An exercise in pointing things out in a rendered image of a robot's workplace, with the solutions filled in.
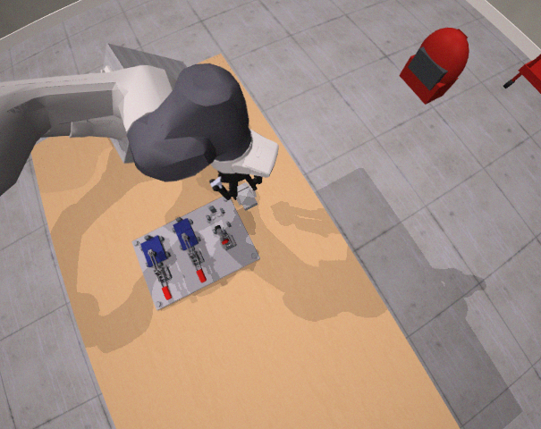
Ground blue rectangular block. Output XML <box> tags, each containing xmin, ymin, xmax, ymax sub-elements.
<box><xmin>173</xmin><ymin>218</ymin><xmax>199</xmax><ymax>251</ymax></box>

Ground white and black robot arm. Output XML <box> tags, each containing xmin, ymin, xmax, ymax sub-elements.
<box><xmin>0</xmin><ymin>63</ymin><xmax>279</xmax><ymax>196</ymax></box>

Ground blue flat plate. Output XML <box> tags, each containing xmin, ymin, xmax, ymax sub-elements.
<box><xmin>140</xmin><ymin>235</ymin><xmax>168</xmax><ymax>267</ymax></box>

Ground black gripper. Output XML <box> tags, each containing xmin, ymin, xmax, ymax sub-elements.
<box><xmin>209</xmin><ymin>171</ymin><xmax>263</xmax><ymax>205</ymax></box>

